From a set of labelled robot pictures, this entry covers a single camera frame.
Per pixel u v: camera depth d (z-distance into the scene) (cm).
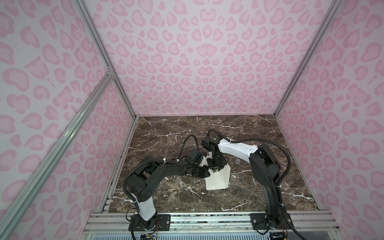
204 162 84
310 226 73
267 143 103
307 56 86
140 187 49
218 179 88
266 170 52
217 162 79
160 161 53
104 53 84
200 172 80
